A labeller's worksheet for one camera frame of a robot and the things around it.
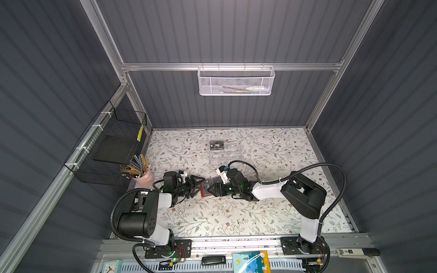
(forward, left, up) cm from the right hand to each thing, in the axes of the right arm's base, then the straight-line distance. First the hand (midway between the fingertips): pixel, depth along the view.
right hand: (212, 189), depth 87 cm
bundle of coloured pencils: (+10, +40, +6) cm, 41 cm away
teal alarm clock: (-32, +39, -2) cm, 51 cm away
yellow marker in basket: (+19, +36, +22) cm, 46 cm away
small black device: (-30, -2, -1) cm, 30 cm away
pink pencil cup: (+3, +35, +3) cm, 35 cm away
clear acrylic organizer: (+23, -6, +1) cm, 24 cm away
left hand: (+3, +4, 0) cm, 5 cm away
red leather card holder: (+5, +4, -4) cm, 8 cm away
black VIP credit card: (+26, -1, +4) cm, 26 cm away
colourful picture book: (-30, -17, -4) cm, 35 cm away
